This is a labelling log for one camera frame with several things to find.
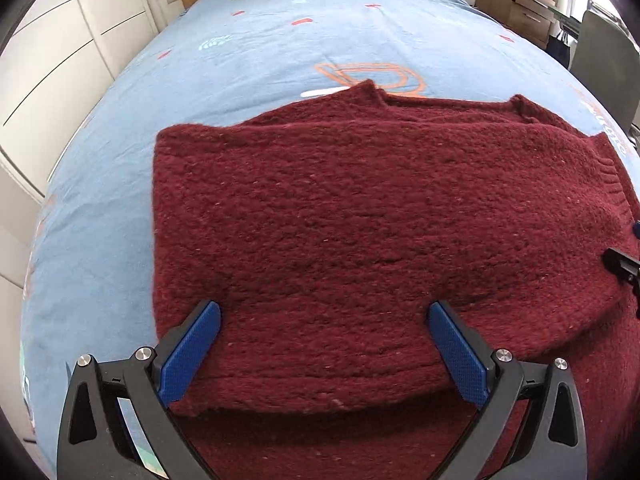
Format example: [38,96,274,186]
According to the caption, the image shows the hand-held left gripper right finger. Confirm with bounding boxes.
[427,300,588,480]

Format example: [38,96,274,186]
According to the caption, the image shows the white wardrobe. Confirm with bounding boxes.
[0,0,186,311]

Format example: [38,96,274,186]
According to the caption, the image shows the wooden drawer cabinet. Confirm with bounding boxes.
[475,0,558,48]

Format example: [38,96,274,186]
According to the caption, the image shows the dark red knitted sweater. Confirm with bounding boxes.
[150,80,640,480]

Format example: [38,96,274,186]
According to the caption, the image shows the blue printed bed sheet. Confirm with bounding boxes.
[20,0,640,480]

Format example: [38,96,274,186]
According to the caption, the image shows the grey chair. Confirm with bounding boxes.
[570,10,640,128]

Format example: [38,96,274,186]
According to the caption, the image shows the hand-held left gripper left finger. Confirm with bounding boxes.
[56,300,222,480]

